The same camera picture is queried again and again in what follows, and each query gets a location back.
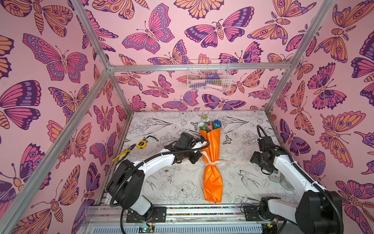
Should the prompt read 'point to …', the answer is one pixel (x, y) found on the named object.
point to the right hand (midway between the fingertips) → (259, 161)
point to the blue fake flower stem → (216, 124)
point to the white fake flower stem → (203, 125)
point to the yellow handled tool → (118, 158)
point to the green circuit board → (145, 229)
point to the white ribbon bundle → (209, 162)
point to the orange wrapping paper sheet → (213, 182)
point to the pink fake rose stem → (211, 126)
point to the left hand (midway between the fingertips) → (202, 153)
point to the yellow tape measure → (142, 144)
